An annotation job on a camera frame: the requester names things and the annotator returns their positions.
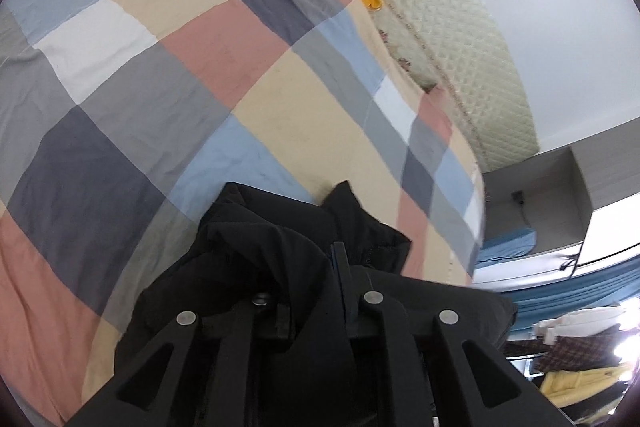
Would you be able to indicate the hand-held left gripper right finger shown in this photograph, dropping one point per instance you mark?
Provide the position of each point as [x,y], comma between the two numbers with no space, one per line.
[345,277]

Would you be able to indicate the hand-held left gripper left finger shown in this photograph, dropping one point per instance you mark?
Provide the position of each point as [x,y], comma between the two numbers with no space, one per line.
[235,347]

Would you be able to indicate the black puffer jacket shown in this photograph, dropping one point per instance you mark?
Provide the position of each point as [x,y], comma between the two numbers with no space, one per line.
[280,247]

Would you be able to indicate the blue knitted chair cover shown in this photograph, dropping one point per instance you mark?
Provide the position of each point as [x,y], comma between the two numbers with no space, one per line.
[510,242]

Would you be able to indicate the blue curtain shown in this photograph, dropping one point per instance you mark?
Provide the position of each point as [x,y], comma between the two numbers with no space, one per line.
[575,289]

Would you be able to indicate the floral cream pillow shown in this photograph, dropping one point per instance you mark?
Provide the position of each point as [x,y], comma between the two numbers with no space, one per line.
[400,52]

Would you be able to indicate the white hanging garment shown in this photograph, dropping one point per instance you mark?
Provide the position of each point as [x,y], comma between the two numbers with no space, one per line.
[590,319]

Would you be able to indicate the yellow hanging garment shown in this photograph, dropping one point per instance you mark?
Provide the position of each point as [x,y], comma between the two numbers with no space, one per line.
[585,382]

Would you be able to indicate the checked patchwork duvet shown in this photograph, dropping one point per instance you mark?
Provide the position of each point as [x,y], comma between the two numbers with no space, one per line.
[150,72]

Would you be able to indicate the grey wardrobe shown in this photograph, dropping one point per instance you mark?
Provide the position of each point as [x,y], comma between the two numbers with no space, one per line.
[615,157]

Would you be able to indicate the dark wall plug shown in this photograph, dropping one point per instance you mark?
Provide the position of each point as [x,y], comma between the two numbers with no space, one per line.
[518,198]

